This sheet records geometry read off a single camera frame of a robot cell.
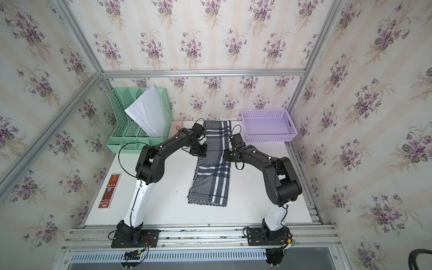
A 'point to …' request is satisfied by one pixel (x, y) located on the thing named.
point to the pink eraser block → (175, 123)
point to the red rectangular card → (109, 191)
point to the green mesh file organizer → (124, 135)
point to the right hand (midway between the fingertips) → (228, 156)
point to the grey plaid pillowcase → (211, 184)
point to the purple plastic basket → (268, 125)
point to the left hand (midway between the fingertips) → (207, 155)
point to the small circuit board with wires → (134, 254)
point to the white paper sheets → (149, 111)
